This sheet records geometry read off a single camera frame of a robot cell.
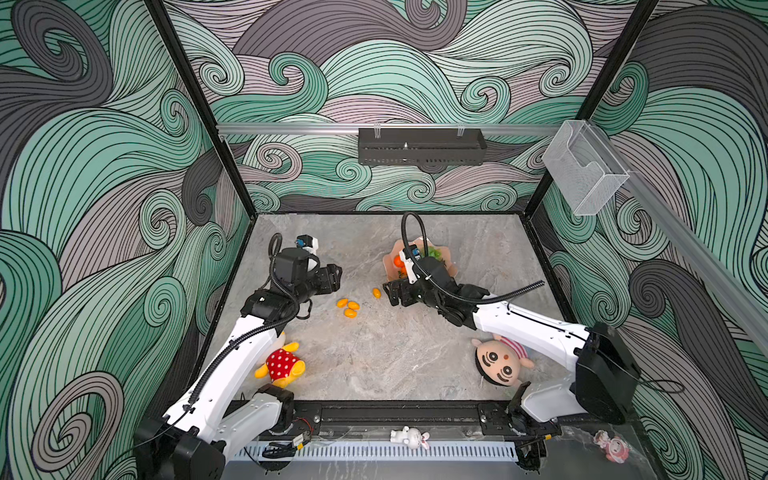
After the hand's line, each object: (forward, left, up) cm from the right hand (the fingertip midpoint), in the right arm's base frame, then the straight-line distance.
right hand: (397, 281), depth 81 cm
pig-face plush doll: (-18, -26, -8) cm, 33 cm away
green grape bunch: (+18, -14, -11) cm, 25 cm away
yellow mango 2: (+1, +13, -16) cm, 21 cm away
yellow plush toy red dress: (-20, +31, -11) cm, 38 cm away
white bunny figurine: (-35, -3, -12) cm, 37 cm away
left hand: (+1, +17, +6) cm, 18 cm away
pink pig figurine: (-36, -50, -12) cm, 63 cm away
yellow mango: (+1, +17, -15) cm, 23 cm away
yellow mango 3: (-2, +14, -16) cm, 21 cm away
